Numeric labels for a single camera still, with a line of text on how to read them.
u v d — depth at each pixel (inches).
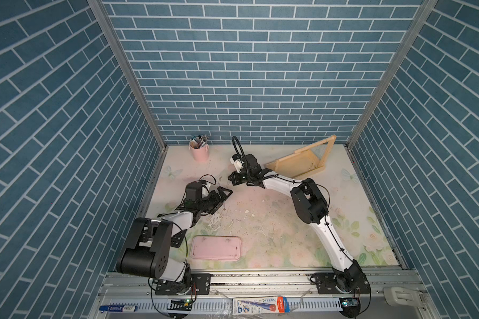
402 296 27.7
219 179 41.3
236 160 36.9
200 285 29.1
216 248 31.7
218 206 31.9
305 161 40.7
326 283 29.0
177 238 33.1
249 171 33.3
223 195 31.9
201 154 43.9
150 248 17.4
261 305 27.3
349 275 25.1
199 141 41.3
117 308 26.7
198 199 29.3
